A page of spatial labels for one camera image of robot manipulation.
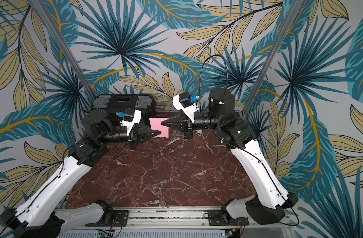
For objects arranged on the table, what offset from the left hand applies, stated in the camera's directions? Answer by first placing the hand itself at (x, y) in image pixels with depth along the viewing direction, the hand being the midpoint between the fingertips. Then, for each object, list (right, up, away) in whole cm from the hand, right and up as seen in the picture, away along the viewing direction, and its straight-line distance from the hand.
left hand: (158, 134), depth 53 cm
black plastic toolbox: (-18, +18, +48) cm, 54 cm away
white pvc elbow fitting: (+20, -2, +54) cm, 57 cm away
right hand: (+2, +4, -4) cm, 6 cm away
